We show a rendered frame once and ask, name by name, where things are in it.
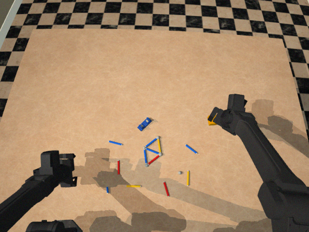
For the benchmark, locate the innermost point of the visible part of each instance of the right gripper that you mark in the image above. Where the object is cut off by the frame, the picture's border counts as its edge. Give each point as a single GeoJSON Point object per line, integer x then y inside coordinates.
{"type": "Point", "coordinates": [219, 120]}

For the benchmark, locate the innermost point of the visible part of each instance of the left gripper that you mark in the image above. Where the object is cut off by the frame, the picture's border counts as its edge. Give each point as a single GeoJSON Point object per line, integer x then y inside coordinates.
{"type": "Point", "coordinates": [68, 166]}

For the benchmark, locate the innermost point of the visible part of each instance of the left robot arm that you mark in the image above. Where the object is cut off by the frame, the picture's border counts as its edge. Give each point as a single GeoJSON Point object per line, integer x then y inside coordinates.
{"type": "Point", "coordinates": [34, 190]}

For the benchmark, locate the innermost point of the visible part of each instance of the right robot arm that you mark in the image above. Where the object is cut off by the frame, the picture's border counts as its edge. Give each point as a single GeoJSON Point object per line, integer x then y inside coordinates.
{"type": "Point", "coordinates": [283, 196]}

